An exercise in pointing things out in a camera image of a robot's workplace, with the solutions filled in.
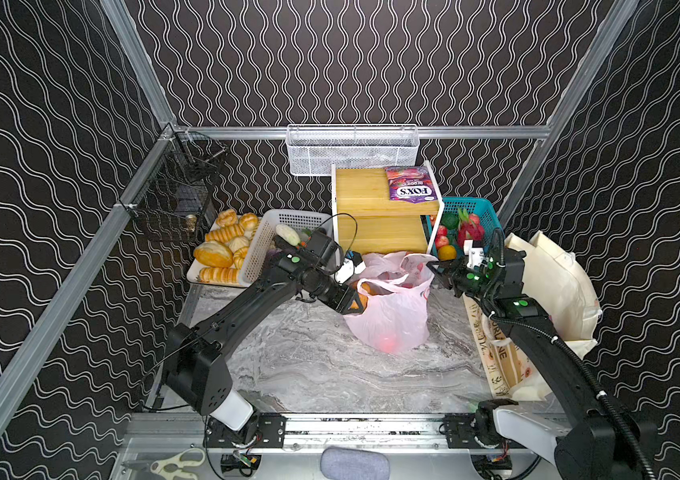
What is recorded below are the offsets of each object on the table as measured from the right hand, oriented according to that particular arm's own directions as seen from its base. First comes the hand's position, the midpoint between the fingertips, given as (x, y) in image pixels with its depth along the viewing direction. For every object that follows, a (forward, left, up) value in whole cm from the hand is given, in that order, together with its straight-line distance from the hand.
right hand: (428, 263), depth 77 cm
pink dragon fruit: (+30, -23, -18) cm, 42 cm away
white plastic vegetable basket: (+39, +41, -22) cm, 61 cm away
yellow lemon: (+19, -13, -19) cm, 30 cm away
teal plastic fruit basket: (+39, -31, -17) cm, 53 cm away
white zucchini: (+26, +43, -16) cm, 52 cm away
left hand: (-10, +17, -4) cm, 20 cm away
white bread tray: (+13, +75, -21) cm, 79 cm away
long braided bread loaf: (+10, +65, -19) cm, 68 cm away
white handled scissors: (-42, +60, -23) cm, 77 cm away
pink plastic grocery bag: (-9, +9, 0) cm, 12 cm away
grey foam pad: (-41, +20, -23) cm, 51 cm away
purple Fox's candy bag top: (+18, +4, +11) cm, 22 cm away
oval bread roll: (+17, +68, -17) cm, 72 cm away
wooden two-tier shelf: (+16, +16, 0) cm, 22 cm away
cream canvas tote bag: (-3, -34, -5) cm, 35 cm away
